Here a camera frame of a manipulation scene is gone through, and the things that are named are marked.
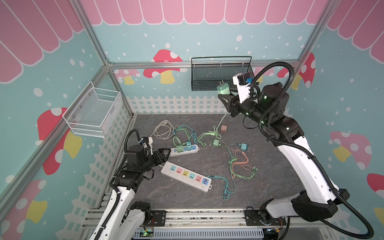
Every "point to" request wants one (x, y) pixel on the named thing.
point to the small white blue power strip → (173, 151)
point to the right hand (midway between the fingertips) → (224, 92)
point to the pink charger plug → (223, 128)
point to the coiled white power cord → (164, 130)
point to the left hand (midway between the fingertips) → (167, 154)
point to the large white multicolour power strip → (186, 176)
